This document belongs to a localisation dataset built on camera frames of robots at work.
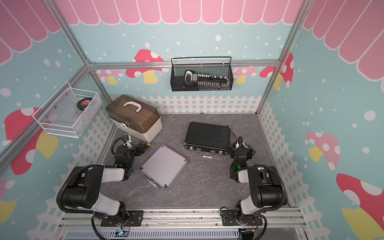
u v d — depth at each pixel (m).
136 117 0.91
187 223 0.73
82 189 0.46
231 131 1.08
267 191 0.45
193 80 0.87
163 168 0.92
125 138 0.79
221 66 0.91
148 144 1.00
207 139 1.02
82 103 0.78
